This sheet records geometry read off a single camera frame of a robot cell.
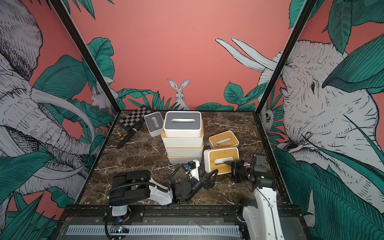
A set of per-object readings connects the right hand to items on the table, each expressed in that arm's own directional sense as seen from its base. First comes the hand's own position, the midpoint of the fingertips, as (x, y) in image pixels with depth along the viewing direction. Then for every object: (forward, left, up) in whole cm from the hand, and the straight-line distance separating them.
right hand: (223, 161), depth 75 cm
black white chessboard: (+39, +65, -13) cm, 77 cm away
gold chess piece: (+25, +67, -9) cm, 72 cm away
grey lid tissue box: (+11, +20, +17) cm, 29 cm away
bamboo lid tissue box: (+8, +21, +6) cm, 23 cm away
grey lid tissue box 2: (+38, +46, -14) cm, 62 cm away
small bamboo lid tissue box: (+23, -5, -13) cm, 27 cm away
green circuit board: (-28, +51, -16) cm, 60 cm away
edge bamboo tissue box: (0, +5, +3) cm, 6 cm away
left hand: (-4, +4, 0) cm, 6 cm away
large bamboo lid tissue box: (+6, +21, 0) cm, 22 cm away
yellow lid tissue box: (+6, +21, -7) cm, 23 cm away
